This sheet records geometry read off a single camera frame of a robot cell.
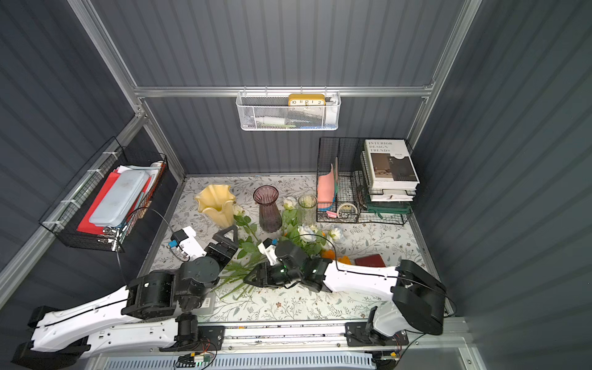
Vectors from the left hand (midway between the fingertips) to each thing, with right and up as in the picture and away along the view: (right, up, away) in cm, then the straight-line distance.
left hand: (234, 236), depth 61 cm
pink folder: (+30, +15, +51) cm, 61 cm away
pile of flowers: (+3, -6, +10) cm, 11 cm away
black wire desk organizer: (+46, +18, +38) cm, 63 cm away
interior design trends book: (+54, +21, +28) cm, 64 cm away
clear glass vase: (+21, +3, +37) cm, 43 cm away
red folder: (-45, +2, +6) cm, 46 cm away
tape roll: (+38, +8, +38) cm, 54 cm away
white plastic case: (-37, +7, +6) cm, 38 cm away
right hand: (+3, -14, +8) cm, 16 cm away
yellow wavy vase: (-16, +9, +30) cm, 35 cm away
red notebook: (+47, -15, +28) cm, 56 cm away
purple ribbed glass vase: (+4, +1, +41) cm, 41 cm away
